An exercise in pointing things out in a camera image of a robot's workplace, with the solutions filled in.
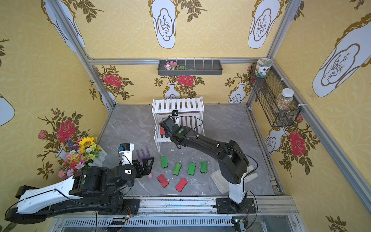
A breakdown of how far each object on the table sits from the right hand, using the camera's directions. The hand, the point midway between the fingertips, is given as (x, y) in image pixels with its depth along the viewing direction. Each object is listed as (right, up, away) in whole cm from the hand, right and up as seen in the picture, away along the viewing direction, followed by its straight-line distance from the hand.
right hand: (175, 124), depth 89 cm
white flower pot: (-45, -22, -5) cm, 50 cm away
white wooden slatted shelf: (+8, +7, -7) cm, 13 cm away
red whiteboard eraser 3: (-8, -5, -1) cm, 9 cm away
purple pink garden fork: (-21, -21, +4) cm, 30 cm away
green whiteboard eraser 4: (+17, -26, -2) cm, 31 cm away
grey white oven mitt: (+27, -34, -8) cm, 45 cm away
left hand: (-13, -15, -22) cm, 30 cm away
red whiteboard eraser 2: (+4, -34, -7) cm, 35 cm away
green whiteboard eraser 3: (+10, -26, -3) cm, 28 cm away
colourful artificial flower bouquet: (-49, -15, -12) cm, 52 cm away
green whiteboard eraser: (-7, -23, +1) cm, 25 cm away
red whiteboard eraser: (-6, -32, -7) cm, 33 cm away
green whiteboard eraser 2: (+1, -26, -2) cm, 26 cm away
